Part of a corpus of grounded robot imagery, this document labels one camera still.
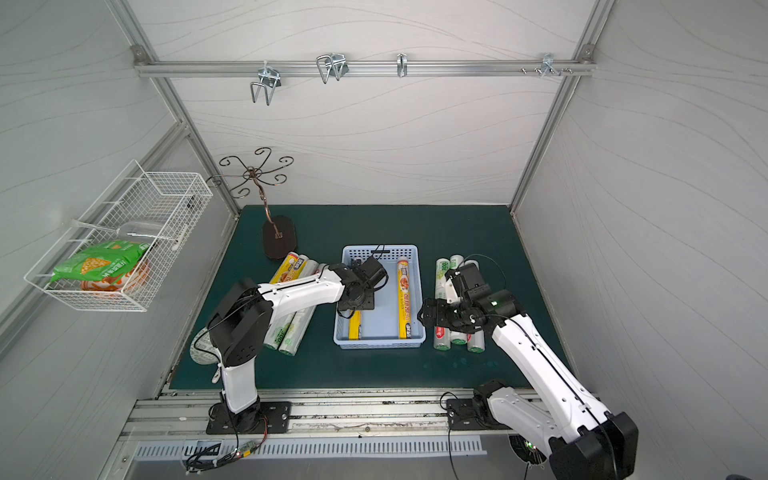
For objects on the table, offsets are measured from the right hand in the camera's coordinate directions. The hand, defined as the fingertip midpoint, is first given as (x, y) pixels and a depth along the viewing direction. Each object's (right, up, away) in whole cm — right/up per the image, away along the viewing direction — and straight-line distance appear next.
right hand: (435, 316), depth 77 cm
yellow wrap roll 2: (-48, +9, +22) cm, 53 cm away
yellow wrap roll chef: (-7, +1, +14) cm, 16 cm away
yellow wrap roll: (-22, -5, +9) cm, 25 cm away
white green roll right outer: (+13, -8, +7) cm, 17 cm away
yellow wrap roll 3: (-43, +10, +22) cm, 49 cm away
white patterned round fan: (-65, -12, +7) cm, 66 cm away
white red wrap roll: (-38, -4, +8) cm, 39 cm away
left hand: (-19, 0, +14) cm, 24 cm away
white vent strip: (-57, -31, -5) cm, 66 cm away
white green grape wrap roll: (+3, -7, +7) cm, 11 cm away
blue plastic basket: (-10, -5, +14) cm, 17 cm away
